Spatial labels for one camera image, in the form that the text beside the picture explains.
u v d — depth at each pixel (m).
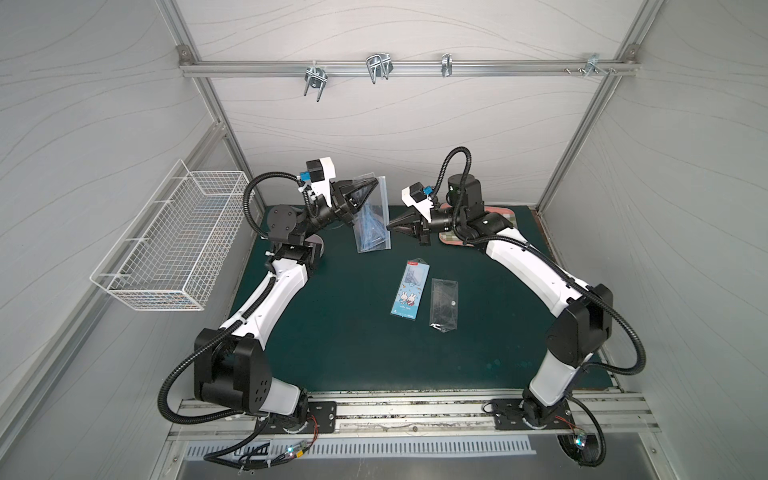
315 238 1.04
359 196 0.61
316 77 0.79
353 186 0.58
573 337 0.46
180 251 0.69
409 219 0.66
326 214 0.58
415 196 0.60
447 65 0.78
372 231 0.70
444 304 0.93
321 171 0.52
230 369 0.41
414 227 0.66
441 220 0.65
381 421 0.74
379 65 0.77
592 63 0.76
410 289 0.96
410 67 0.78
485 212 0.63
